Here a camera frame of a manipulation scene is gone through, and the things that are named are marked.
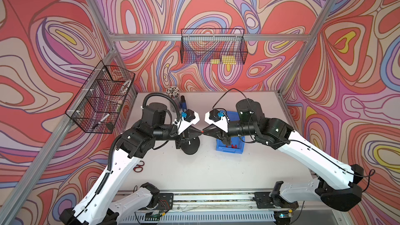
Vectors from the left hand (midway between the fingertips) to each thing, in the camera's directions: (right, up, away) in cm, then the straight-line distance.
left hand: (201, 132), depth 58 cm
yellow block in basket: (+16, +38, +32) cm, 53 cm away
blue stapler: (-13, +12, +52) cm, 55 cm away
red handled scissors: (-34, -24, +25) cm, 49 cm away
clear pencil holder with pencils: (-17, +19, +37) cm, 45 cm away
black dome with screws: (-6, -12, +26) cm, 29 cm away
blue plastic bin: (+22, -12, +32) cm, 41 cm away
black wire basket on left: (-51, +8, +16) cm, 54 cm away
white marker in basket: (-48, +3, +15) cm, 50 cm away
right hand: (+2, -1, +1) cm, 2 cm away
